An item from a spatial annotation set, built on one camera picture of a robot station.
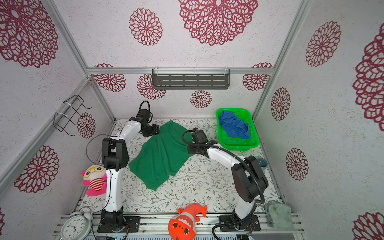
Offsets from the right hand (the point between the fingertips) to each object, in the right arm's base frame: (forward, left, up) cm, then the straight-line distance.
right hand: (189, 146), depth 92 cm
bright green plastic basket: (+11, -31, -12) cm, 35 cm away
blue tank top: (+25, -32, -8) cm, 41 cm away
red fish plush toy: (-42, +1, -2) cm, 42 cm away
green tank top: (0, +17, -8) cm, 19 cm away
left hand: (+13, +25, -6) cm, 29 cm away
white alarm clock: (-44, +51, -6) cm, 68 cm away
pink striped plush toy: (-21, +52, -3) cm, 56 cm away
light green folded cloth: (-34, -47, -11) cm, 59 cm away
